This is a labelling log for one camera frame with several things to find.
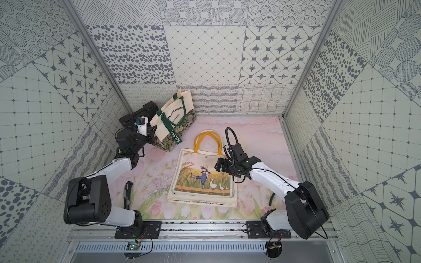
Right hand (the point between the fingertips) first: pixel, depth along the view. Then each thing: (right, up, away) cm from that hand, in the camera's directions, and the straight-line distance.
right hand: (223, 170), depth 85 cm
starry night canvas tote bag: (-6, -11, -1) cm, 12 cm away
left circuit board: (-41, -31, -14) cm, 53 cm away
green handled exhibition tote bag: (-29, +30, +14) cm, 44 cm away
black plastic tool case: (-46, +33, +13) cm, 59 cm away
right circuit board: (+22, -32, -13) cm, 41 cm away
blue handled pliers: (+25, -14, -3) cm, 29 cm away
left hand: (-34, +24, 0) cm, 41 cm away
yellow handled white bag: (-13, +2, +9) cm, 16 cm away
